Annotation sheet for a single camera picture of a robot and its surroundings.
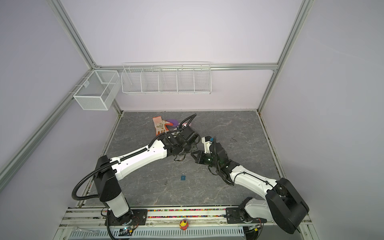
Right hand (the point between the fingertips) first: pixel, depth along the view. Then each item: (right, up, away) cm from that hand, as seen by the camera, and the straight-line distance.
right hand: (190, 155), depth 80 cm
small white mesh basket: (-62, +39, +18) cm, 75 cm away
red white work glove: (-24, +16, +31) cm, 43 cm away
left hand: (+2, +4, 0) cm, 4 cm away
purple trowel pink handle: (-14, +18, +33) cm, 39 cm away
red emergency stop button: (-3, -29, -13) cm, 32 cm away
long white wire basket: (-17, +47, +18) cm, 53 cm away
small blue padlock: (-5, -15, +7) cm, 17 cm away
